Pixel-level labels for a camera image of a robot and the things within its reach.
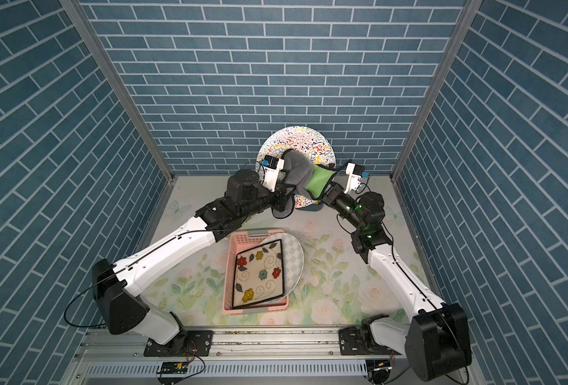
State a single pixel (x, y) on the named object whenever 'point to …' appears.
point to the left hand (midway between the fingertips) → (302, 187)
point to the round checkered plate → (292, 259)
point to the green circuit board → (176, 367)
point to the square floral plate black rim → (258, 274)
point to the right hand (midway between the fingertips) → (315, 182)
